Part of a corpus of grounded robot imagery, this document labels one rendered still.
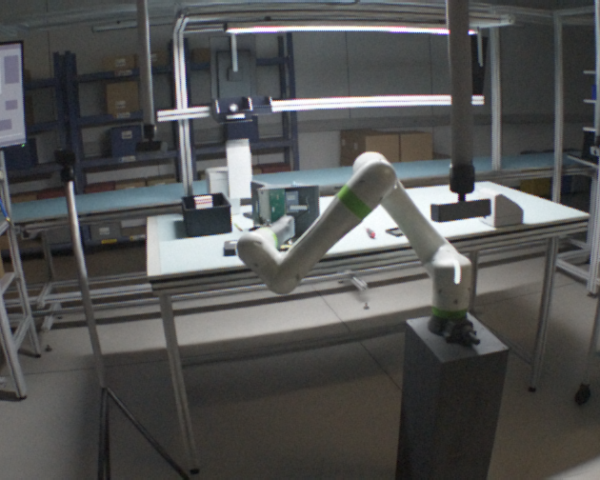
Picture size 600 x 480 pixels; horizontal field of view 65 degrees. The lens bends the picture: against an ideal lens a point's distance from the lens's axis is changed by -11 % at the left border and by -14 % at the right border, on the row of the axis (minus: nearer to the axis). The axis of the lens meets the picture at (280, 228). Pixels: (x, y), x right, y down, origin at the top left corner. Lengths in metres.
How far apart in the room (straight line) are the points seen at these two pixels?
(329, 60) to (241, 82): 2.69
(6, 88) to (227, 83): 1.81
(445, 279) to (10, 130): 1.97
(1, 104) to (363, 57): 4.85
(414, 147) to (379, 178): 4.18
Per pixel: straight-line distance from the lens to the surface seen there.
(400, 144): 5.68
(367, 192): 1.58
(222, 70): 3.82
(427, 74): 6.95
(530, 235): 2.45
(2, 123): 2.58
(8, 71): 2.55
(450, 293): 1.72
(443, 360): 1.64
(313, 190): 2.12
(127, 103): 5.60
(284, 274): 1.65
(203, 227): 2.26
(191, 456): 2.41
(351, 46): 6.53
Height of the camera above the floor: 1.61
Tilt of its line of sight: 15 degrees down
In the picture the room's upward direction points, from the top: 3 degrees counter-clockwise
